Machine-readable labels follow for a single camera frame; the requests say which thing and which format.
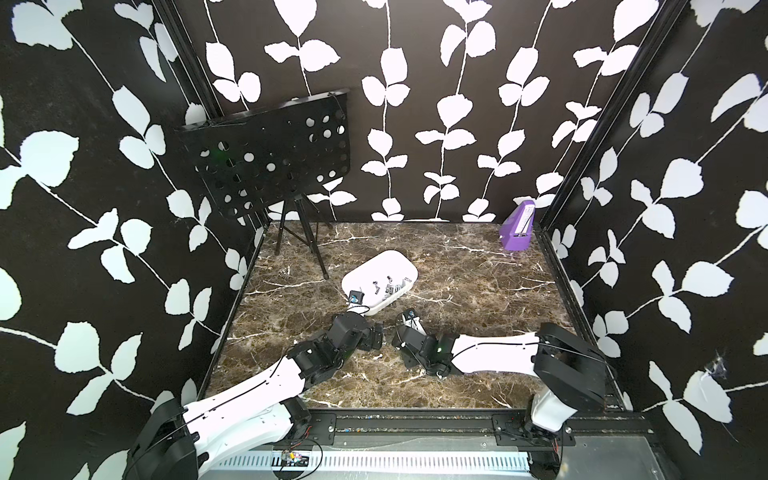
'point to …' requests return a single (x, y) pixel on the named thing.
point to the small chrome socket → (377, 288)
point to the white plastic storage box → (381, 278)
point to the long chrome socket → (390, 280)
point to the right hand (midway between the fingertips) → (404, 342)
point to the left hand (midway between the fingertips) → (371, 316)
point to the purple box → (517, 229)
